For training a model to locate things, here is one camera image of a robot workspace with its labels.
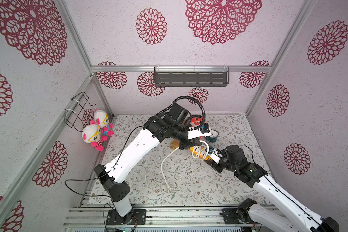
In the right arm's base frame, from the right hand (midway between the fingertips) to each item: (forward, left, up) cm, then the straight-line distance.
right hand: (208, 154), depth 77 cm
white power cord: (-15, +21, -15) cm, 29 cm away
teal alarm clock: (+23, -8, -15) cm, 28 cm away
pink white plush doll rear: (+23, +67, +2) cm, 71 cm away
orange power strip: (0, +4, +3) cm, 6 cm away
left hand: (-2, +8, +14) cm, 16 cm away
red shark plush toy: (+34, +3, -9) cm, 35 cm away
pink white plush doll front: (+10, +66, +5) cm, 67 cm away
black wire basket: (+13, +74, +15) cm, 76 cm away
